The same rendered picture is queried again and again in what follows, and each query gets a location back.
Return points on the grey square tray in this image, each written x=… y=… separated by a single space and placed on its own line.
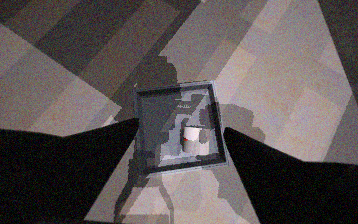
x=163 y=112

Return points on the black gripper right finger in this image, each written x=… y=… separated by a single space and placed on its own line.
x=282 y=188

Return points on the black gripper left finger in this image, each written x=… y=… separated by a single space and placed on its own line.
x=73 y=168

